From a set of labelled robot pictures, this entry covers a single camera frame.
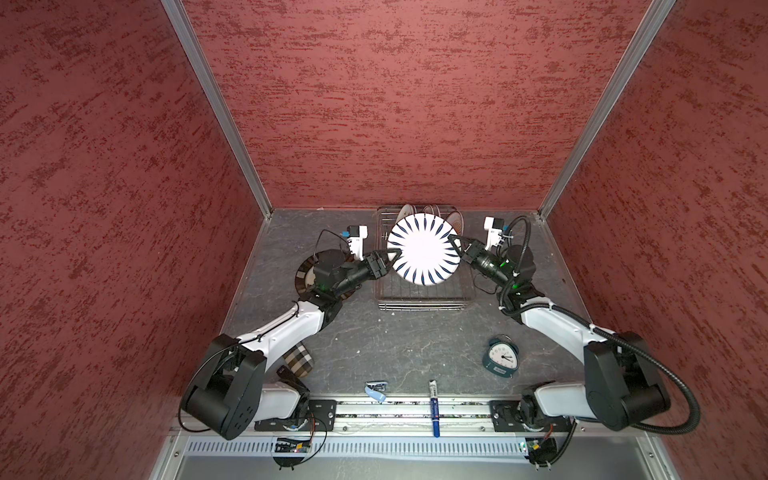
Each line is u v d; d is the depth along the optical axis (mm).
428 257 770
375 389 774
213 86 839
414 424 738
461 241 772
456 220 1043
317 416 735
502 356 807
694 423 378
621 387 427
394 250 739
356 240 723
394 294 967
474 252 711
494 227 738
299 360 800
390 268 722
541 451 706
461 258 737
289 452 725
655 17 712
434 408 744
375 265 693
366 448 775
